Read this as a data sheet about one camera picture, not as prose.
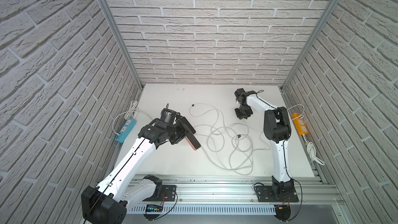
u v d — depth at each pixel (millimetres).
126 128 936
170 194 725
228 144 902
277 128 600
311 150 858
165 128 568
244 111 894
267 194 728
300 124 999
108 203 367
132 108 1068
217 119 1012
